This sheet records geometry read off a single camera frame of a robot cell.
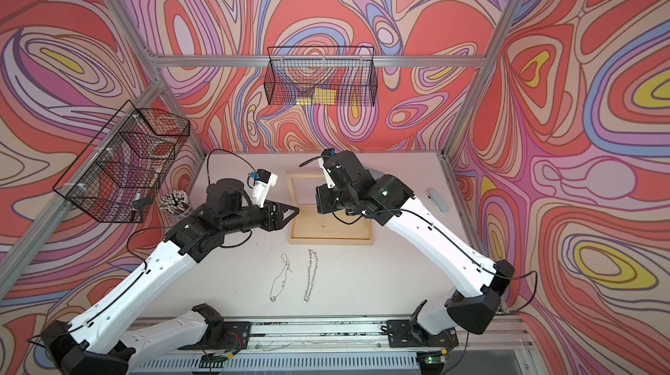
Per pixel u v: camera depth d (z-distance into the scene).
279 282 0.84
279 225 0.62
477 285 0.39
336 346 0.73
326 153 0.59
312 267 0.86
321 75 0.98
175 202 0.82
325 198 0.57
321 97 0.91
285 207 0.64
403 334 0.72
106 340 0.39
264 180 0.62
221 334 0.71
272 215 0.62
